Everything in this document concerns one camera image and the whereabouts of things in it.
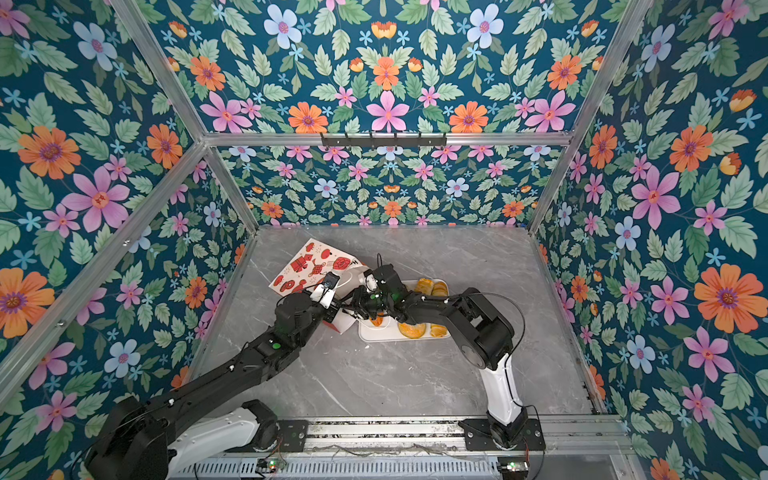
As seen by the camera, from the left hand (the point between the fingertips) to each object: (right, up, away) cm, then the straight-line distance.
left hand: (335, 276), depth 78 cm
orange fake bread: (+9, -15, +14) cm, 22 cm away
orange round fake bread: (+21, -17, +10) cm, 29 cm away
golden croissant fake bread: (+25, -5, +20) cm, 32 cm away
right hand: (-1, -9, +7) cm, 11 cm away
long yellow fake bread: (+30, -6, +21) cm, 37 cm away
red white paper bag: (-11, +1, +12) cm, 17 cm away
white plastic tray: (+14, -16, +9) cm, 23 cm away
